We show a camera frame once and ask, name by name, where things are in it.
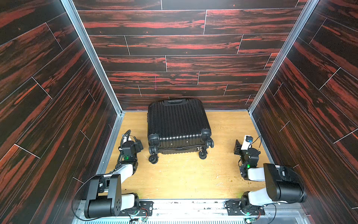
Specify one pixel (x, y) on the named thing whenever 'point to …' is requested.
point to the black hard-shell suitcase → (177, 125)
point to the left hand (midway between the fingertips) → (132, 141)
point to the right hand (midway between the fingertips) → (244, 141)
